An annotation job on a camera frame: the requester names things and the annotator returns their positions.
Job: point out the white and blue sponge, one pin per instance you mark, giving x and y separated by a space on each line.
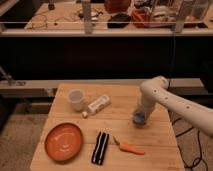
139 119

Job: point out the black white striped cloth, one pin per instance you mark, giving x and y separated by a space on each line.
100 148

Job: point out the orange toy carrot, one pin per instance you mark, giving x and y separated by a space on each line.
128 148

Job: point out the orange ceramic bowl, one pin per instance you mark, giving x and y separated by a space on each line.
63 142

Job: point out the translucent plastic cup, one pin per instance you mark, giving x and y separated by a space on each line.
76 98

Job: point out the grey metal post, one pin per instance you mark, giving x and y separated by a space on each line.
86 6
183 12

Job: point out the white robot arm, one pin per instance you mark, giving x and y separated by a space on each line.
155 91

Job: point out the orange box on bench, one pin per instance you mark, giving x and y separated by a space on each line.
141 20

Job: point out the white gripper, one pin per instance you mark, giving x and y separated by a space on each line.
143 111

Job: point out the black tray on bench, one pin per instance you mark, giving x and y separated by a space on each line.
119 20

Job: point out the white tube bottle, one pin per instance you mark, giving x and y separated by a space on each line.
96 106

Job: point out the grey metal post right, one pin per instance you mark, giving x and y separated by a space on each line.
183 12

